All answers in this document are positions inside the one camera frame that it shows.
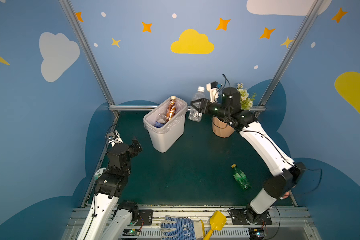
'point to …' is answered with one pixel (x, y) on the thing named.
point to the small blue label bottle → (161, 120)
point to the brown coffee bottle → (171, 108)
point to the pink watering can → (285, 195)
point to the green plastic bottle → (241, 177)
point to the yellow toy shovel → (217, 222)
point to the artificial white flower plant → (246, 102)
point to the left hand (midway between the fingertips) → (129, 140)
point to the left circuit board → (131, 232)
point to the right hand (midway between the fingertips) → (195, 102)
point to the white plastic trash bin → (166, 137)
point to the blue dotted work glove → (185, 229)
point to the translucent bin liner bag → (151, 118)
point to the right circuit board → (256, 233)
